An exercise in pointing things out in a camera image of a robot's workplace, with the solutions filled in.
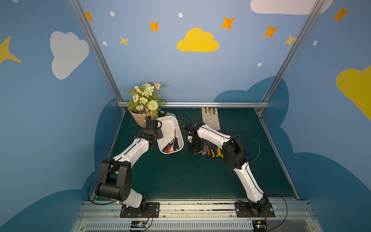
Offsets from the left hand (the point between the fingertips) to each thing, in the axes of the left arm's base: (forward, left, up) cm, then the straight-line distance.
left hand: (157, 130), depth 92 cm
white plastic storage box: (+7, -7, -3) cm, 10 cm away
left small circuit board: (-50, +4, -14) cm, 52 cm away
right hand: (-8, -25, -12) cm, 29 cm away
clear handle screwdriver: (-8, -32, -12) cm, 35 cm away
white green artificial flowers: (+11, +6, +16) cm, 20 cm away
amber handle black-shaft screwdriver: (-10, -28, -10) cm, 32 cm away
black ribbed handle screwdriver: (-6, -6, -9) cm, 13 cm away
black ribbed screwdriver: (-5, -12, -9) cm, 15 cm away
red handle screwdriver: (-7, -8, -10) cm, 15 cm away
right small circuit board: (-48, -59, -14) cm, 77 cm away
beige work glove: (+21, -38, -12) cm, 45 cm away
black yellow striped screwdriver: (-9, -37, -11) cm, 39 cm away
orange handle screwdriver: (-8, -34, -11) cm, 37 cm away
